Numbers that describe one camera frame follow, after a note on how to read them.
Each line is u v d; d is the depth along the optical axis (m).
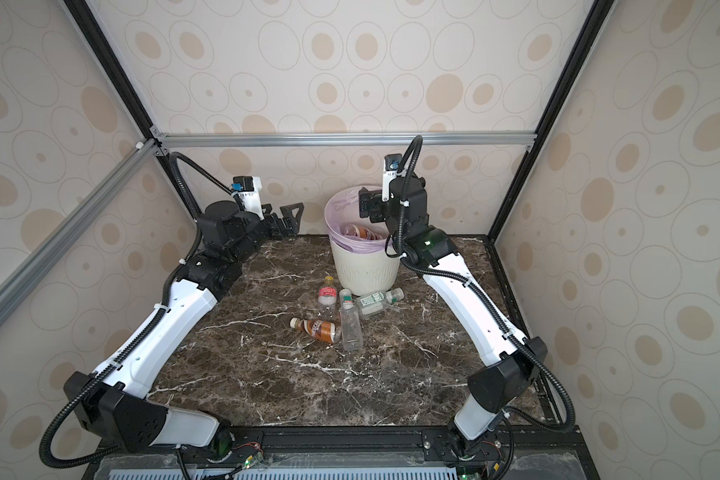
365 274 0.90
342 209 0.97
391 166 0.57
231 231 0.52
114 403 0.38
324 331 0.89
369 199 0.61
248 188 0.58
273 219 0.61
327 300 1.00
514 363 0.41
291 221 0.63
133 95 0.81
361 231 0.91
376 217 0.64
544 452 0.73
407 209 0.49
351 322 0.95
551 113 0.85
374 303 0.95
